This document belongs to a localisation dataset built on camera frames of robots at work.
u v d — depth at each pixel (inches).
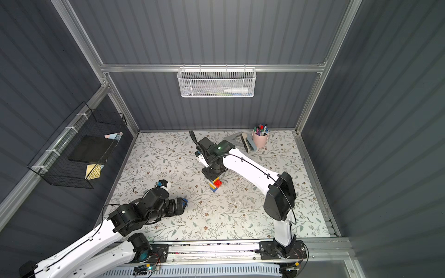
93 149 29.9
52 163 24.5
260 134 41.1
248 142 43.3
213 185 33.4
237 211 33.5
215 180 27.9
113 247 23.1
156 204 21.8
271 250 29.0
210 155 22.2
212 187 34.2
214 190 36.4
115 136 32.5
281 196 17.9
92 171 23.8
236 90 34.7
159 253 28.5
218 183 32.7
